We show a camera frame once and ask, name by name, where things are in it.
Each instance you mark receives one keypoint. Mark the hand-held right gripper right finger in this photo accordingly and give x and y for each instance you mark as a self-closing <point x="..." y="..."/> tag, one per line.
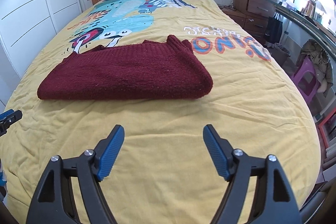
<point x="216" y="153"/>

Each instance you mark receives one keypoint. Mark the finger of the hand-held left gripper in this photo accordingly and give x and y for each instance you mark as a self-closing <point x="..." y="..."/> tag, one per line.
<point x="10" y="117"/>

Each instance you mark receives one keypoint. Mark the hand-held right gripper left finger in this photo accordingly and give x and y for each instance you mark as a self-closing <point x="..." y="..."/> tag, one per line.
<point x="110" y="153"/>

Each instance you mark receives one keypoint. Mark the dark red knit sweater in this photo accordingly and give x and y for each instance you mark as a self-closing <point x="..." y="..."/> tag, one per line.
<point x="118" y="77"/>

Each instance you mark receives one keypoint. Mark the blue and white object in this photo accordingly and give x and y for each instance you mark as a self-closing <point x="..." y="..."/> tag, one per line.
<point x="2" y="174"/>

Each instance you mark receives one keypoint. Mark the yellow printed blanket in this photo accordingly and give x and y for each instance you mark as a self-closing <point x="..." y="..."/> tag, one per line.
<point x="157" y="113"/>

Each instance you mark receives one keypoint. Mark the white wardrobe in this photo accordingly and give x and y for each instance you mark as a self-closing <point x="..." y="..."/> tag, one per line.
<point x="26" y="3"/>

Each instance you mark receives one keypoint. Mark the brown basket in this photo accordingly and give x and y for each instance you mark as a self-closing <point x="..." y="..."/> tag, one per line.
<point x="280" y="52"/>

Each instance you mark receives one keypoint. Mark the purple plastic stool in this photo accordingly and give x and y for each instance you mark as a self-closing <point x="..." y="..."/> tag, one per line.
<point x="304" y="66"/>

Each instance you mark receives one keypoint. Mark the black bag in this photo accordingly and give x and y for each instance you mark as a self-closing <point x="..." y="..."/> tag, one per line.
<point x="273" y="29"/>

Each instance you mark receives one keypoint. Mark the olive jacket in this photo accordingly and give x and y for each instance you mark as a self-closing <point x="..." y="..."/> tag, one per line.
<point x="320" y="58"/>

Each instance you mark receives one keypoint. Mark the wooden drawer chest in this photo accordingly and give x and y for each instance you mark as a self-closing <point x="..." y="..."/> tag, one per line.
<point x="253" y="3"/>

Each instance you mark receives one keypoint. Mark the glass top desk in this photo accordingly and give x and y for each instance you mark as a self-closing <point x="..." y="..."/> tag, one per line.
<point x="302" y="20"/>

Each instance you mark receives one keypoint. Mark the row of desk clutter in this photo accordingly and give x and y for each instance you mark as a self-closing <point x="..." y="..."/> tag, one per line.
<point x="309" y="7"/>

